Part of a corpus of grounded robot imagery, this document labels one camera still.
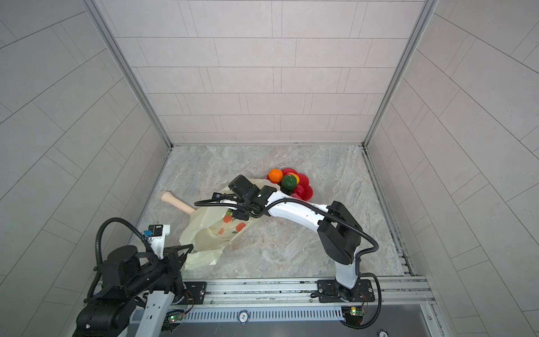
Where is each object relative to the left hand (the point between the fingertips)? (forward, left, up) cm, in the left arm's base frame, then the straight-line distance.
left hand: (196, 245), depth 64 cm
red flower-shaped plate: (+29, -37, -14) cm, 49 cm away
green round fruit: (+29, -30, -8) cm, 43 cm away
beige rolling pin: (+26, +24, -15) cm, 39 cm away
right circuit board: (-16, -50, -18) cm, 56 cm away
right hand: (+17, -8, -8) cm, 21 cm away
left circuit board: (-17, +6, -15) cm, 23 cm away
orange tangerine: (+34, -24, -10) cm, 43 cm away
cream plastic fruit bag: (+11, +3, -16) cm, 20 cm away
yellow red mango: (+34, -34, -10) cm, 49 cm away
